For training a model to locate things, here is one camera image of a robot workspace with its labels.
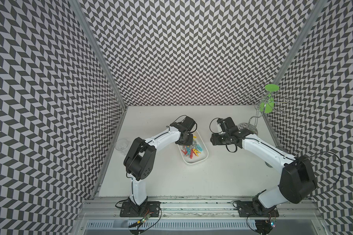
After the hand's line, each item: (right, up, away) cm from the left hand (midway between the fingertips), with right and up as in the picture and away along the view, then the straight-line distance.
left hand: (186, 142), depth 91 cm
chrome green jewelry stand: (+44, +24, -14) cm, 52 cm away
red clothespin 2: (+3, -8, 0) cm, 9 cm away
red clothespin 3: (+4, -5, +2) cm, 7 cm away
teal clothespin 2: (+8, -4, +4) cm, 10 cm away
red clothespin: (-1, -6, +1) cm, 6 cm away
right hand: (+17, +2, -5) cm, 18 cm away
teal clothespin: (+1, -5, 0) cm, 5 cm away
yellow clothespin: (+6, -6, +1) cm, 9 cm away
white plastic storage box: (+8, +1, +6) cm, 10 cm away
